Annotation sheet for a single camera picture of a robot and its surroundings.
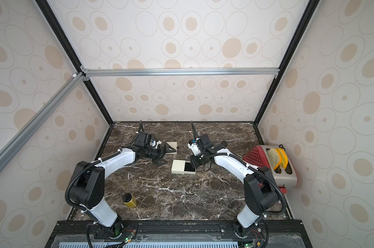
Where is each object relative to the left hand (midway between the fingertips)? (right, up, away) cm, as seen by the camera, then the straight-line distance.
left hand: (174, 154), depth 85 cm
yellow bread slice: (+54, -1, -9) cm, 55 cm away
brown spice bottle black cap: (+33, +5, +26) cm, 43 cm away
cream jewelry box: (+5, -8, +7) cm, 12 cm away
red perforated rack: (+45, -1, -2) cm, 45 cm away
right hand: (+9, -6, +2) cm, 11 cm away
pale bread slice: (+51, -1, -7) cm, 51 cm away
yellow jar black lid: (-21, -21, -10) cm, 31 cm away
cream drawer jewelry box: (-2, +4, +17) cm, 18 cm away
